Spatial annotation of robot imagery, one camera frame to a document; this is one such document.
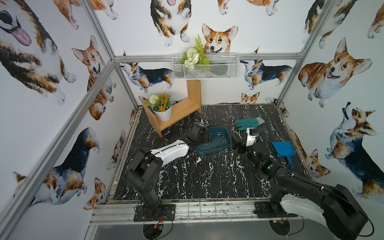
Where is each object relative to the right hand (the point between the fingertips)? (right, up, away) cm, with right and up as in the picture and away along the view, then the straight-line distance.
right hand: (244, 132), depth 82 cm
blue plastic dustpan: (+31, -12, +13) cm, 36 cm away
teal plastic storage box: (-10, -6, +21) cm, 24 cm away
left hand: (-21, +1, +10) cm, 23 cm away
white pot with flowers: (-48, +15, +10) cm, 52 cm away
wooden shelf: (-39, +14, +28) cm, 50 cm away
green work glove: (+8, +4, +27) cm, 28 cm away
